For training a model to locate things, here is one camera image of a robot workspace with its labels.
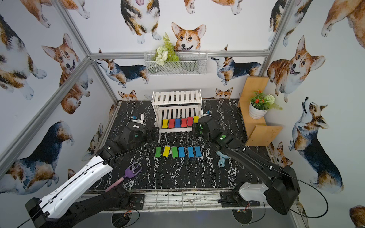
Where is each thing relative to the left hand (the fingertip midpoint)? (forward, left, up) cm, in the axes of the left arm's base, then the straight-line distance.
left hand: (151, 125), depth 74 cm
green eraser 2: (-4, -10, -26) cm, 28 cm away
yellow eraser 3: (-3, -4, -25) cm, 26 cm away
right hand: (+4, -25, -2) cm, 25 cm away
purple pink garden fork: (-17, +16, -24) cm, 33 cm away
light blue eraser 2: (-4, -20, -25) cm, 32 cm away
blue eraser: (+10, -12, -13) cm, 20 cm away
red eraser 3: (+10, -20, -10) cm, 25 cm away
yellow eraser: (+10, -4, -13) cm, 17 cm away
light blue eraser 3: (-4, -25, -25) cm, 35 cm away
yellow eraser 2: (+12, -24, -12) cm, 29 cm away
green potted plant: (+19, -67, -4) cm, 69 cm away
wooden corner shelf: (0, -60, -10) cm, 61 cm away
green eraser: (-4, +1, -25) cm, 25 cm away
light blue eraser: (-4, -14, -25) cm, 29 cm away
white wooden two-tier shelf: (+16, -12, -2) cm, 20 cm away
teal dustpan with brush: (-12, -38, -22) cm, 46 cm away
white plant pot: (+16, -64, -12) cm, 67 cm away
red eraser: (+10, -8, -13) cm, 18 cm away
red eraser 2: (+10, -16, -12) cm, 22 cm away
